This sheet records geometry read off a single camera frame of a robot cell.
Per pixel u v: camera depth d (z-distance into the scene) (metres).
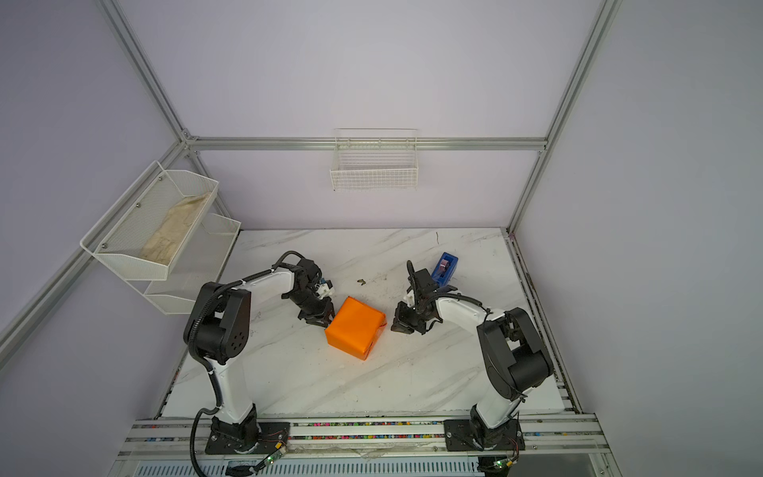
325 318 0.85
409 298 0.87
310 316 0.85
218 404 0.59
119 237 0.69
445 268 1.01
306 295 0.84
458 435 0.73
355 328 0.87
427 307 0.67
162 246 0.75
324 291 0.92
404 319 0.80
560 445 0.74
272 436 0.73
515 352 0.48
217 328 0.52
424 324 0.80
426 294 0.75
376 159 0.96
